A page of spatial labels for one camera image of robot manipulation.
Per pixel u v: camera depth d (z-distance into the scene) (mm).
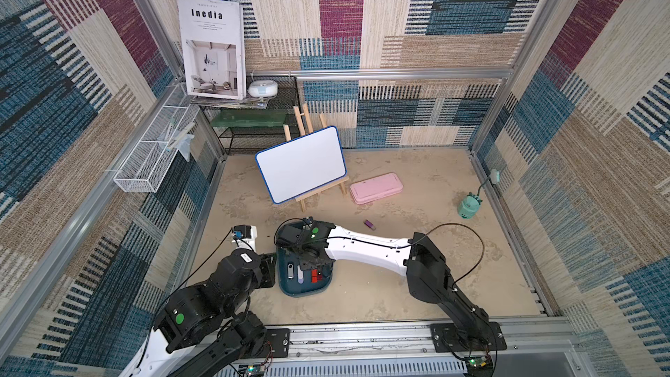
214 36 765
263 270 574
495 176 808
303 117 869
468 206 940
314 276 779
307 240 590
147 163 923
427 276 513
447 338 738
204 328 422
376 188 1057
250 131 1181
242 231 574
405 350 730
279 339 744
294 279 849
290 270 856
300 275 849
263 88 879
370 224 965
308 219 771
